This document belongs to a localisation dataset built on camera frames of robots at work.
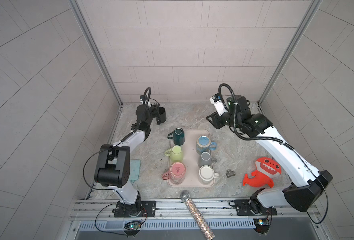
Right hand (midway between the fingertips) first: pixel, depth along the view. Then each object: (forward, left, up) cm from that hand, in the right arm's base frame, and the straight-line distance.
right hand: (209, 115), depth 72 cm
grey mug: (-13, +2, -20) cm, 24 cm away
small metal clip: (-18, -11, -28) cm, 35 cm away
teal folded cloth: (-13, +42, -28) cm, 52 cm away
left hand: (+20, +27, -6) cm, 34 cm away
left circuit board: (-39, +37, -25) cm, 59 cm away
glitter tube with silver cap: (-29, +14, -25) cm, 41 cm away
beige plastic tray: (-7, +10, -29) cm, 32 cm away
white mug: (-20, +2, -23) cm, 31 cm away
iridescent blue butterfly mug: (-5, +2, -19) cm, 20 cm away
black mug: (+22, +26, -21) cm, 40 cm away
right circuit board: (-42, -20, -31) cm, 56 cm away
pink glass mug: (-20, +17, -18) cm, 32 cm away
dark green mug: (+3, +16, -21) cm, 26 cm away
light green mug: (-9, +18, -19) cm, 28 cm away
